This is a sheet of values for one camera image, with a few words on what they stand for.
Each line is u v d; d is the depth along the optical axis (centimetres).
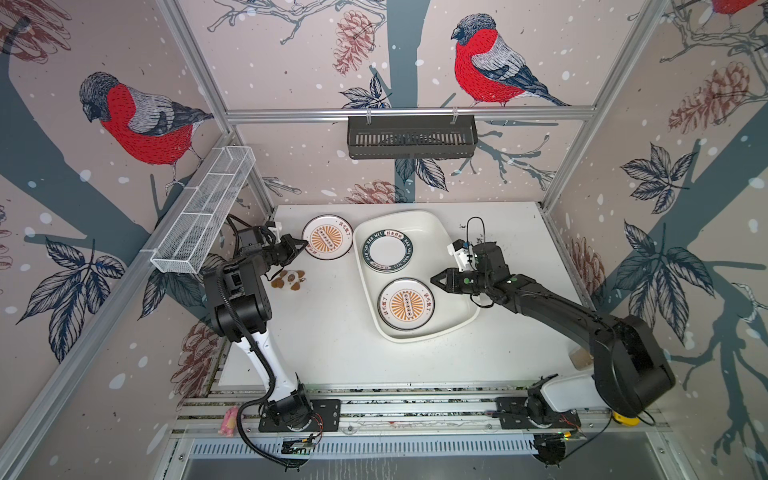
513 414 73
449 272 77
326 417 73
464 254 79
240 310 54
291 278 98
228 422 71
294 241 91
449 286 75
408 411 76
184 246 71
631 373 42
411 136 103
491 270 67
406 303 93
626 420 72
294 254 90
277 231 93
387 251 104
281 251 89
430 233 110
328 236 103
